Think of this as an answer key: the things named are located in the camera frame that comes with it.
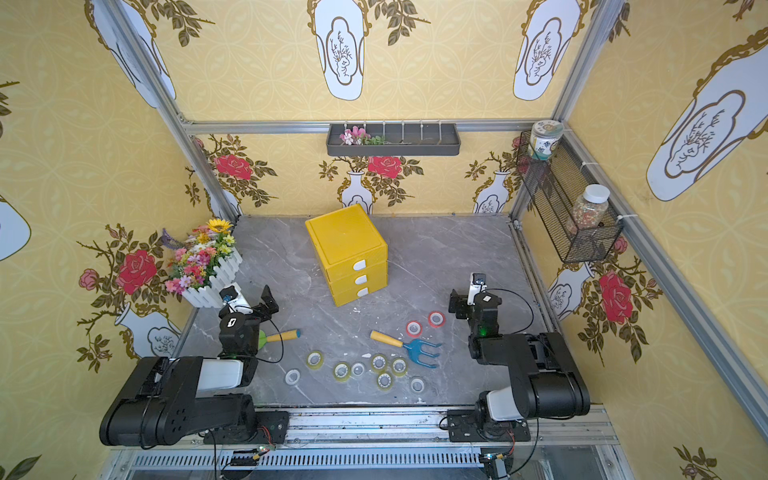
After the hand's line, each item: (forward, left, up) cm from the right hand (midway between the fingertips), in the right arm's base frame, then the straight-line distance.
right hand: (476, 290), depth 94 cm
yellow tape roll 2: (-25, +40, -4) cm, 47 cm away
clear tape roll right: (-28, +19, -5) cm, 34 cm away
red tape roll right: (-8, +13, -4) cm, 16 cm away
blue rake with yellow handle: (-17, +19, -5) cm, 26 cm away
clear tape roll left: (-27, +53, -4) cm, 60 cm away
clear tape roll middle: (-24, +35, -5) cm, 43 cm away
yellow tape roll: (-23, +47, -3) cm, 53 cm away
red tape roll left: (-12, +19, -4) cm, 23 cm away
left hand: (-8, +70, +6) cm, 71 cm away
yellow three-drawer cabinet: (0, +37, +17) cm, 41 cm away
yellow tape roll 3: (-22, +29, -4) cm, 37 cm away
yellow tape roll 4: (-23, +24, -5) cm, 33 cm away
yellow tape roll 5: (-27, +27, -4) cm, 39 cm away
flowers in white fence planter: (-1, +82, +12) cm, 83 cm away
